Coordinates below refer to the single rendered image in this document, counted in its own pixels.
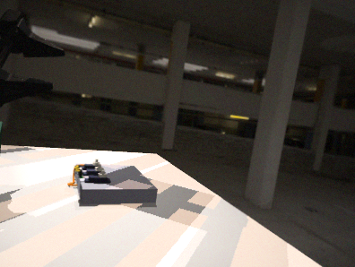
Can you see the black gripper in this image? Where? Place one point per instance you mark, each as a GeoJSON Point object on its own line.
{"type": "Point", "coordinates": [17, 38]}

